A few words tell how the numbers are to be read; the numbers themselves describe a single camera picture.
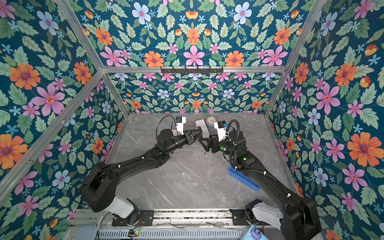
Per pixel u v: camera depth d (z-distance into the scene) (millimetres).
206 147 661
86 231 667
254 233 651
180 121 705
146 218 735
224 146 644
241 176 828
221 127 651
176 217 752
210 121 1099
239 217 730
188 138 690
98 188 436
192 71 932
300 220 382
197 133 750
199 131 743
